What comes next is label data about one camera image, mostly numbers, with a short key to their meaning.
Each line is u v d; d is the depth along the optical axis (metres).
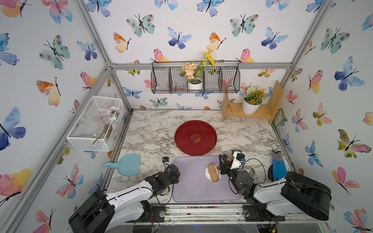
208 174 0.86
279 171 0.91
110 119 0.71
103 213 0.41
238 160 0.69
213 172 0.85
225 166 0.71
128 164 0.92
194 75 0.87
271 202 0.60
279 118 1.10
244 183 0.61
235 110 1.11
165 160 0.78
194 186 0.84
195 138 1.04
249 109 1.04
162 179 0.66
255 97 0.98
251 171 0.89
